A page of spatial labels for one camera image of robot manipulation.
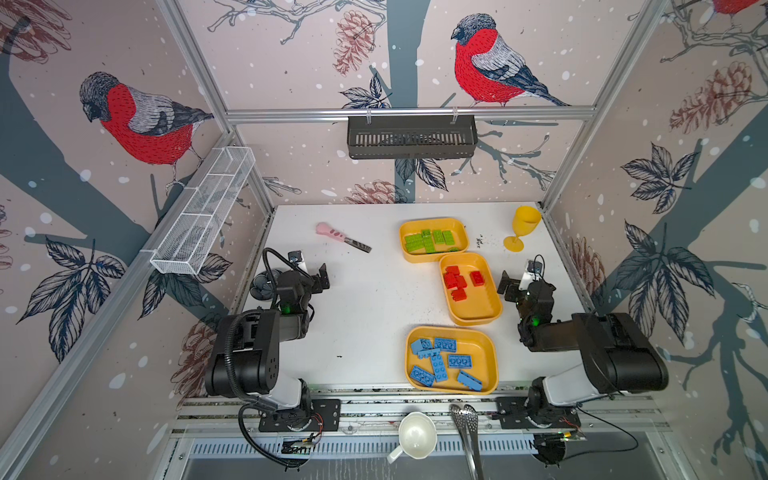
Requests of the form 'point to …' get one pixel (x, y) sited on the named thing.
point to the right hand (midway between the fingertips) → (521, 276)
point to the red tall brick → (461, 282)
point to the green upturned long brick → (453, 249)
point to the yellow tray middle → (470, 288)
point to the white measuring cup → (417, 436)
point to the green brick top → (429, 245)
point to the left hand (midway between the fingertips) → (309, 265)
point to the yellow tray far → (414, 226)
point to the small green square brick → (425, 233)
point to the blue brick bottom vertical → (428, 353)
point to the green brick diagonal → (438, 236)
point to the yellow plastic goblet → (525, 219)
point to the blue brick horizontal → (421, 375)
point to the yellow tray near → (475, 341)
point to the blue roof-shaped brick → (421, 344)
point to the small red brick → (453, 269)
